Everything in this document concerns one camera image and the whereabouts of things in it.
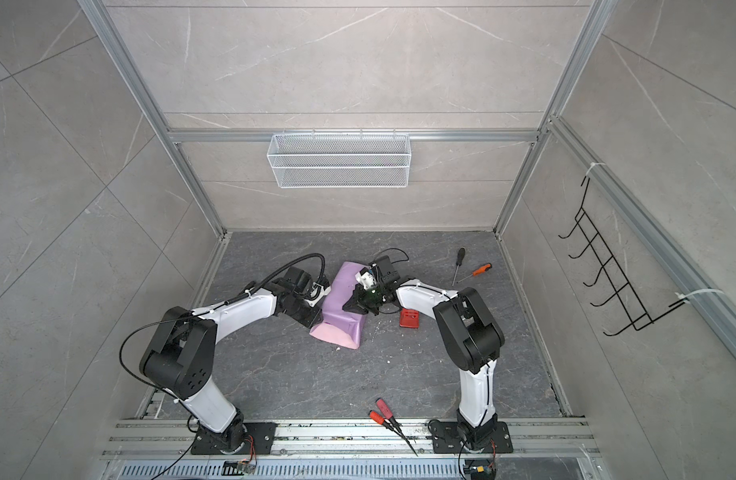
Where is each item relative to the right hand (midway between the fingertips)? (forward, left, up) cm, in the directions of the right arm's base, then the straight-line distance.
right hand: (344, 306), depth 90 cm
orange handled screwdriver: (+18, -49, -7) cm, 53 cm away
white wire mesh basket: (+44, +1, +23) cm, 50 cm away
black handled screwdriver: (+23, -42, -8) cm, 49 cm away
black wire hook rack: (-5, -66, +24) cm, 70 cm away
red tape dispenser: (-3, -20, -3) cm, 21 cm away
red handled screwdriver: (-30, -10, -7) cm, 32 cm away
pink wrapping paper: (-4, +2, -5) cm, 6 cm away
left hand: (+1, +9, -3) cm, 9 cm away
